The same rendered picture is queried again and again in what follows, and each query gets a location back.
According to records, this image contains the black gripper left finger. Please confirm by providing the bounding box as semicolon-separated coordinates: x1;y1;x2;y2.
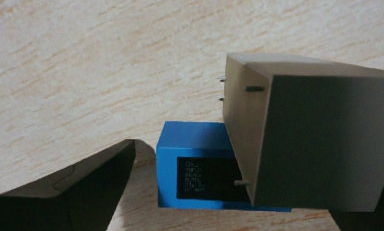
0;139;136;231

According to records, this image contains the blue rectangular block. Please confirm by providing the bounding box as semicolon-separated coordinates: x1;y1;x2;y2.
156;121;292;212

